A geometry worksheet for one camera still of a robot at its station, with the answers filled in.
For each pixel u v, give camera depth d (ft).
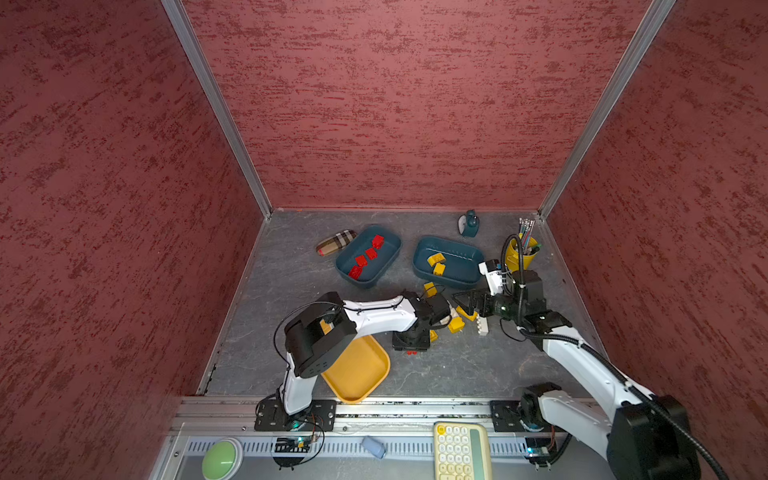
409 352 2.79
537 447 2.33
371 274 3.24
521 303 2.11
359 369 2.63
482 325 2.91
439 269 3.29
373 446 2.27
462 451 2.24
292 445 2.34
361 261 3.41
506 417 2.41
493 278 2.46
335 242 3.50
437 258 3.43
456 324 2.90
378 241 3.58
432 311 2.29
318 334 1.68
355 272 3.29
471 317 2.95
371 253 3.50
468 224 3.52
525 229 3.11
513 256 3.16
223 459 2.20
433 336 2.87
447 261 3.46
